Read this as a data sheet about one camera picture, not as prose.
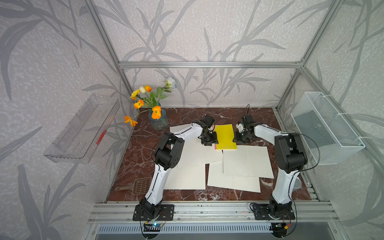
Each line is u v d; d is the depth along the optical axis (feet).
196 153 3.08
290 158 1.73
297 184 2.57
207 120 2.71
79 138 2.23
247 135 2.72
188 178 2.76
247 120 2.72
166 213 2.37
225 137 3.43
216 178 2.79
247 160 3.01
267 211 2.37
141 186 2.71
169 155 1.86
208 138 2.86
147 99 3.07
